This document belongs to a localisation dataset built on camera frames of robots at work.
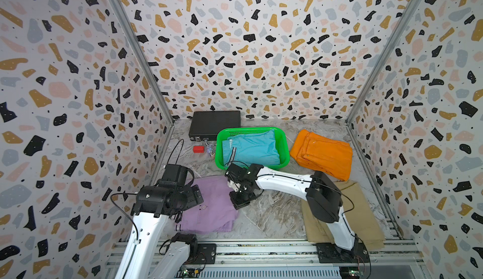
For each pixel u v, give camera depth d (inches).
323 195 21.1
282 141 40.3
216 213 31.4
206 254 28.9
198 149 41.8
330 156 40.3
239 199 28.9
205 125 48.5
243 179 25.2
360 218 32.7
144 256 15.3
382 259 29.0
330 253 28.8
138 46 33.9
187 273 27.7
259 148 40.6
